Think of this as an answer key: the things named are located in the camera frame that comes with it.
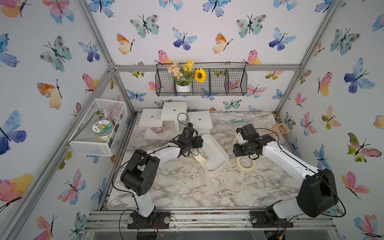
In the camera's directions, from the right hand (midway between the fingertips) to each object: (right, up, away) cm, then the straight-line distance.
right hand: (238, 149), depth 85 cm
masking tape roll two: (-22, -4, +1) cm, 22 cm away
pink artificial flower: (-49, +11, +12) cm, 51 cm away
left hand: (-21, +5, +9) cm, 24 cm away
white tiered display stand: (-44, +15, +8) cm, 47 cm away
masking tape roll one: (+6, -11, +8) cm, 15 cm away
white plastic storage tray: (-11, -6, +10) cm, 16 cm away
